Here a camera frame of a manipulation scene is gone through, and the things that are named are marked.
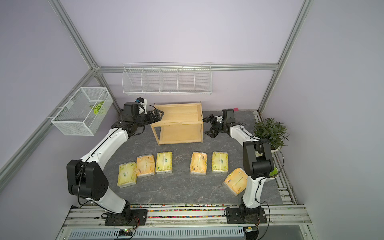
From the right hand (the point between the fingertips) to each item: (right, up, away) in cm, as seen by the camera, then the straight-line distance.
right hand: (201, 124), depth 92 cm
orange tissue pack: (-33, -25, -5) cm, 41 cm away
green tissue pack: (-43, -29, -6) cm, 53 cm away
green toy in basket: (-58, +9, -11) cm, 59 cm away
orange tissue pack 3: (+19, -32, -11) cm, 38 cm away
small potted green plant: (+24, -18, -40) cm, 50 cm away
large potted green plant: (+39, -4, -11) cm, 41 cm away
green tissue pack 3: (+11, -23, -3) cm, 25 cm away
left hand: (-25, +5, -7) cm, 26 cm away
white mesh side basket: (-66, +5, -9) cm, 67 cm away
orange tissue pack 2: (-2, -24, -3) cm, 24 cm away
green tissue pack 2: (-23, -23, -3) cm, 33 cm away
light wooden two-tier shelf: (-12, +1, -5) cm, 13 cm away
